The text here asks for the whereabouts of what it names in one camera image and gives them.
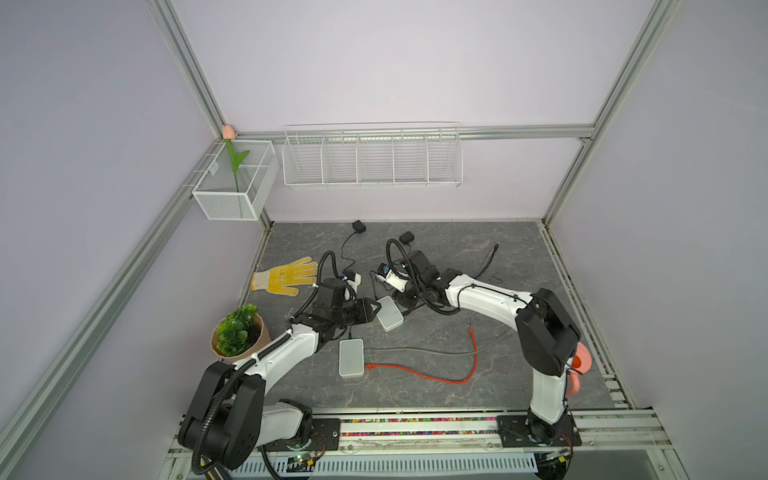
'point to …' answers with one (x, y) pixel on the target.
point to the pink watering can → (581, 362)
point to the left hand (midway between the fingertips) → (377, 310)
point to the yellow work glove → (278, 279)
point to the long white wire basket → (372, 155)
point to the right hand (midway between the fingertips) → (399, 289)
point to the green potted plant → (239, 334)
